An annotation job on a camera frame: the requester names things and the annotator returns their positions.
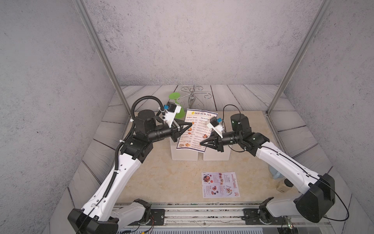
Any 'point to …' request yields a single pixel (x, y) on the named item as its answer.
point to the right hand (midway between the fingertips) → (202, 143)
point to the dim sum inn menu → (190, 139)
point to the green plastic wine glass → (175, 96)
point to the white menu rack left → (182, 154)
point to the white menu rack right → (212, 154)
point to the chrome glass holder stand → (193, 101)
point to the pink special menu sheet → (219, 185)
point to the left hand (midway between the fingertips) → (192, 125)
